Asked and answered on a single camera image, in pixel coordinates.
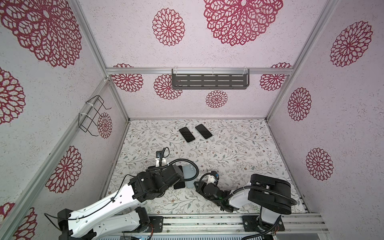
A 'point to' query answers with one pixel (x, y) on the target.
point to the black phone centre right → (203, 131)
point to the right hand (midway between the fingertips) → (191, 183)
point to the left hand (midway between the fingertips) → (167, 172)
